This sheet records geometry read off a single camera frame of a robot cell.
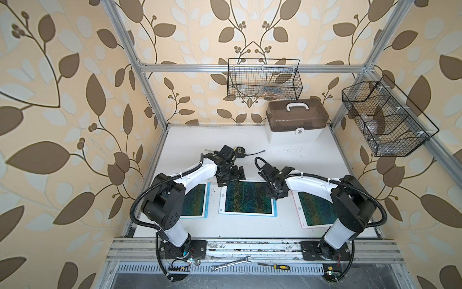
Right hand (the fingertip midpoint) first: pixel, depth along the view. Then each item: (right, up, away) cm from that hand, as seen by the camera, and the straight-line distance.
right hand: (271, 194), depth 89 cm
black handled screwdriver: (-35, +22, +18) cm, 45 cm away
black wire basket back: (+2, +59, +9) cm, 60 cm away
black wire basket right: (+46, +34, -16) cm, 60 cm away
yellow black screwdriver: (+2, -23, -20) cm, 30 cm away
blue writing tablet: (-12, -1, -1) cm, 12 cm away
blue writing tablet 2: (-38, -4, -2) cm, 38 cm away
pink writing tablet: (+19, -7, -5) cm, 21 cm away
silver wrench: (-26, -24, -19) cm, 40 cm away
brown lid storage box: (+17, +40, +23) cm, 49 cm away
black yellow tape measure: (-15, +21, +15) cm, 30 cm away
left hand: (-17, +9, -2) cm, 20 cm away
